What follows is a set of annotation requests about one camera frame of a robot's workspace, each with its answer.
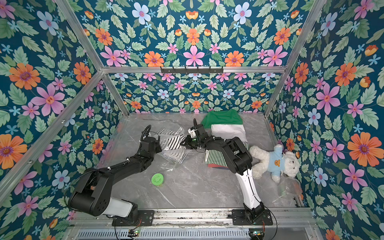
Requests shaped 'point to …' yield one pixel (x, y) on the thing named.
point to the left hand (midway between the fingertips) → (157, 141)
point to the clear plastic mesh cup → (290, 188)
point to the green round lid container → (157, 179)
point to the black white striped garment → (174, 143)
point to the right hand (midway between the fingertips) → (184, 140)
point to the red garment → (217, 166)
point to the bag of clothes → (178, 156)
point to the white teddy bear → (276, 163)
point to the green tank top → (224, 117)
